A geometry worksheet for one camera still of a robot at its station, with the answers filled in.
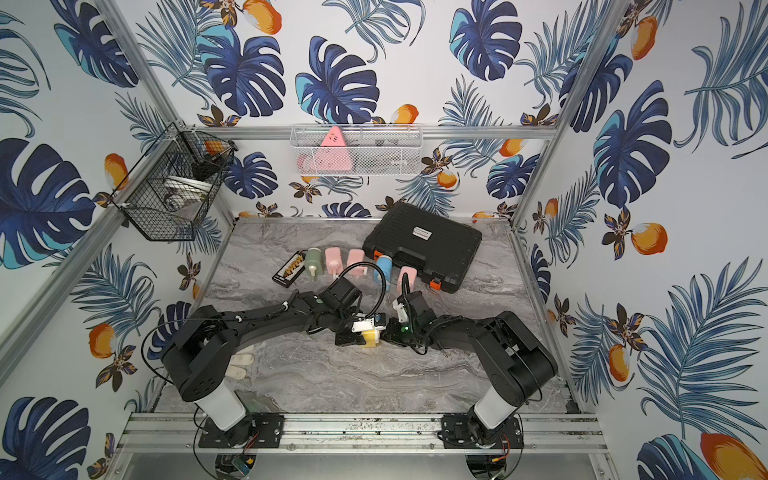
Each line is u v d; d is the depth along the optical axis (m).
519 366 0.46
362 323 0.76
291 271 1.04
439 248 1.06
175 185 0.78
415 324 0.73
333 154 0.90
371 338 0.82
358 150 0.92
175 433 0.76
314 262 1.00
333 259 1.00
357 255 1.03
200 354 0.46
